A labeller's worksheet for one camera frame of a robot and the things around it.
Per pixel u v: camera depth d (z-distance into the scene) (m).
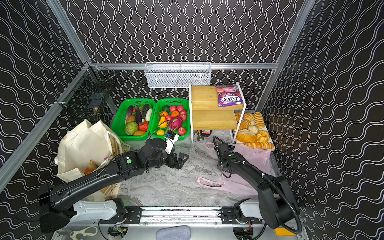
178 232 0.68
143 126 1.03
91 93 0.98
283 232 0.68
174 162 0.60
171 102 1.18
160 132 1.02
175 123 1.04
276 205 0.42
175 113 1.13
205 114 0.98
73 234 0.69
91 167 0.80
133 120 1.10
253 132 1.03
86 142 0.81
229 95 0.79
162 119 1.06
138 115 1.13
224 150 0.70
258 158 0.90
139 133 1.00
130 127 1.00
